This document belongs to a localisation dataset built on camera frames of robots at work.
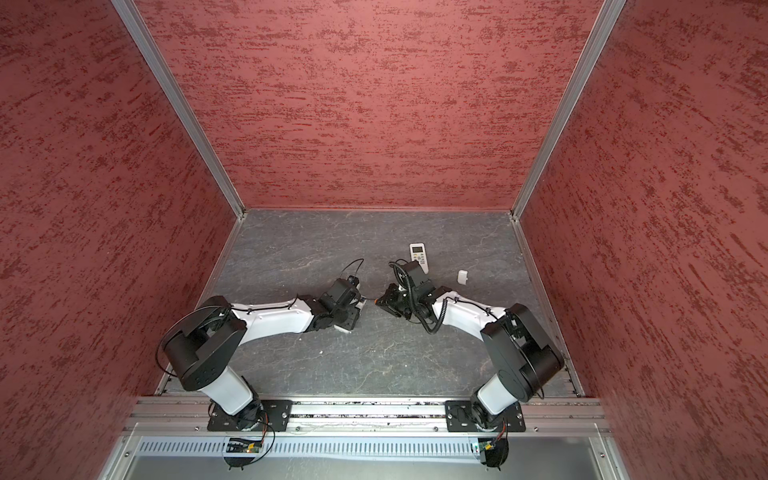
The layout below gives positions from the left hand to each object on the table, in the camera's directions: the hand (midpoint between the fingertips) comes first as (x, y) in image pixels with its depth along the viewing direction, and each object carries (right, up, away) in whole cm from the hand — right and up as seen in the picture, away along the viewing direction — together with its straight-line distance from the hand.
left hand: (350, 318), depth 92 cm
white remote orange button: (+5, +8, -16) cm, 19 cm away
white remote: (+23, +20, +14) cm, 34 cm away
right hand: (+8, +4, -6) cm, 11 cm away
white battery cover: (+38, +12, +10) cm, 41 cm away
